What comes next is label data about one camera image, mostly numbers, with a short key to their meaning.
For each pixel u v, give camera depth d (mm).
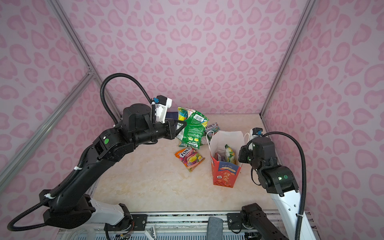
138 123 400
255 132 559
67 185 375
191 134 568
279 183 405
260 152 468
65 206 374
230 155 855
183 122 558
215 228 691
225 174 750
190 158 924
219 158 859
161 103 483
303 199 392
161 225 725
